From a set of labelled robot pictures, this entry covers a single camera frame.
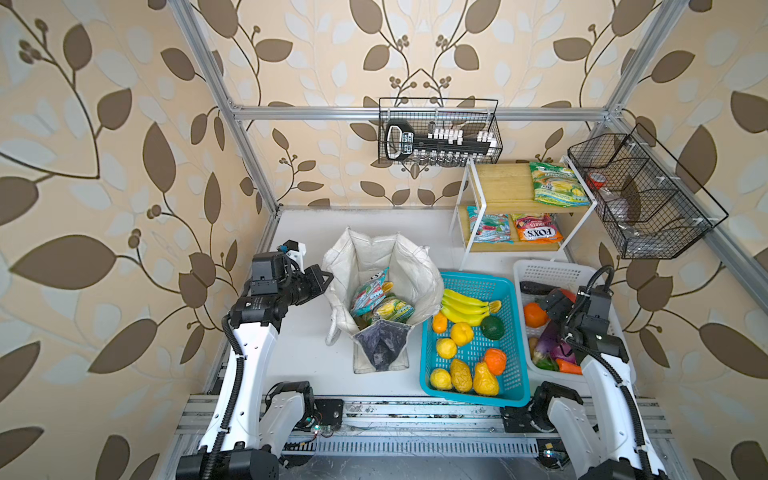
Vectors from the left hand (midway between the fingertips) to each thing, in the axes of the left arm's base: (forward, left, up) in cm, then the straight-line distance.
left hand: (333, 273), depth 74 cm
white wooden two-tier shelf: (+16, -47, +9) cm, 51 cm away
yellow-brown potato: (-18, -33, -19) cm, 42 cm away
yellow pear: (-20, -39, -17) cm, 47 cm away
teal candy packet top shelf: (0, -8, -11) cm, 14 cm away
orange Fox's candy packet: (+22, -59, -5) cm, 63 cm away
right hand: (-3, -61, -12) cm, 63 cm away
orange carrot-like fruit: (-4, -29, -20) cm, 35 cm away
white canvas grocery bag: (+5, -21, -8) cm, 23 cm away
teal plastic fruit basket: (-10, -38, -24) cm, 46 cm away
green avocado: (-5, -43, -17) cm, 47 cm away
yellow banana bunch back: (0, -37, -19) cm, 42 cm away
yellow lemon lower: (-11, -30, -19) cm, 37 cm away
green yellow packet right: (+21, -57, +13) cm, 62 cm away
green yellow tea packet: (-4, -16, -11) cm, 20 cm away
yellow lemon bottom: (-19, -28, -18) cm, 39 cm away
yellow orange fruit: (-7, -35, -18) cm, 40 cm away
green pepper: (-15, -56, -16) cm, 60 cm away
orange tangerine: (-2, -56, -16) cm, 58 cm away
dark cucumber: (+9, -59, -19) cm, 63 cm away
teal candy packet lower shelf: (+20, -45, -4) cm, 49 cm away
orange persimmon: (-15, -42, -17) cm, 48 cm away
